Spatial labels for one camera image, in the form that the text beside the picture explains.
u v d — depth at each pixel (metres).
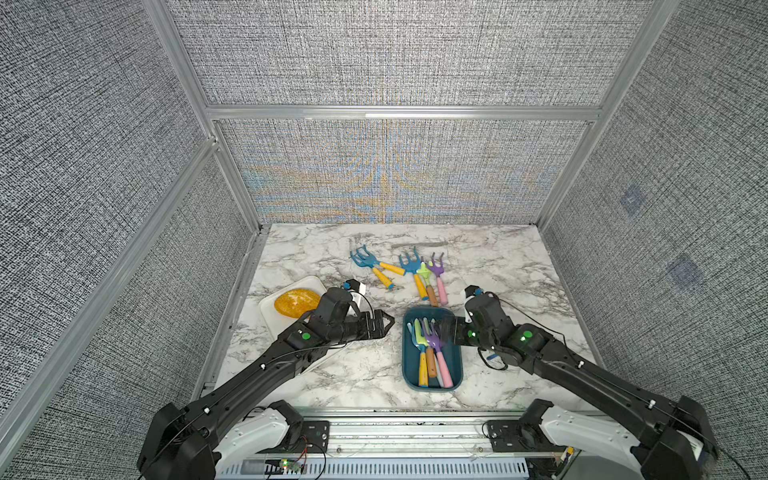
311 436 0.73
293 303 0.92
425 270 1.06
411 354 0.86
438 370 0.82
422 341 0.86
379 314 0.69
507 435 0.74
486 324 0.60
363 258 1.10
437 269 1.06
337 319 0.61
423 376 0.79
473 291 0.73
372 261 1.07
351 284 0.72
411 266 1.06
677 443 0.38
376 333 0.68
